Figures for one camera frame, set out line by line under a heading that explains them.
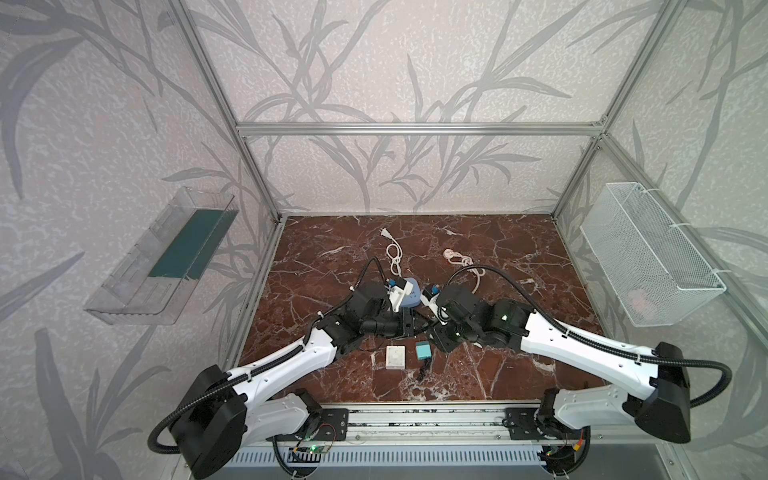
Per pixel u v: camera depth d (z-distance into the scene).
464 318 0.55
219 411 0.39
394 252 1.08
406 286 0.73
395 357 0.83
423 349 0.81
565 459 0.71
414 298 0.71
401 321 0.66
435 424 0.75
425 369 0.82
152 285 0.63
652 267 0.64
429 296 0.66
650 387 0.40
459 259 1.05
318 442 0.72
